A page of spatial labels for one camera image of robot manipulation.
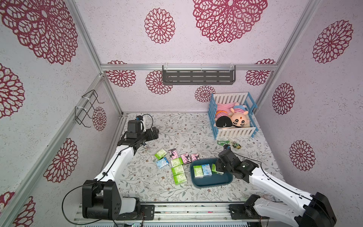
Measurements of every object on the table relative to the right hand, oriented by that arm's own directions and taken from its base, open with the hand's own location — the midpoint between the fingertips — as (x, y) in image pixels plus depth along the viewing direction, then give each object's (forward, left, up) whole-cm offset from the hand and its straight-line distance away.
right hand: (220, 165), depth 83 cm
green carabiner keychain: (+22, -7, -8) cm, 24 cm away
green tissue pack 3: (+4, +26, -4) cm, 27 cm away
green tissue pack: (-2, +13, -4) cm, 14 cm away
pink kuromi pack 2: (+6, +20, -5) cm, 22 cm away
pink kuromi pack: (+10, +29, -5) cm, 31 cm away
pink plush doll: (+46, -9, +2) cm, 47 cm away
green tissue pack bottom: (-7, +24, -5) cm, 25 cm away
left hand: (+15, +41, +11) cm, 45 cm away
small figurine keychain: (+18, -15, -7) cm, 25 cm away
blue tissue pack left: (+3, +35, -4) cm, 36 cm away
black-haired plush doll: (+32, -5, +4) cm, 32 cm away
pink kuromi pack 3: (+8, +15, -5) cm, 17 cm away
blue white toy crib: (+39, -14, +3) cm, 42 cm away
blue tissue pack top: (-1, +7, -4) cm, 9 cm away
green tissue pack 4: (-2, +26, -5) cm, 26 cm away
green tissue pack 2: (+9, +38, -5) cm, 39 cm away
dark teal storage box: (-6, +3, -8) cm, 10 cm away
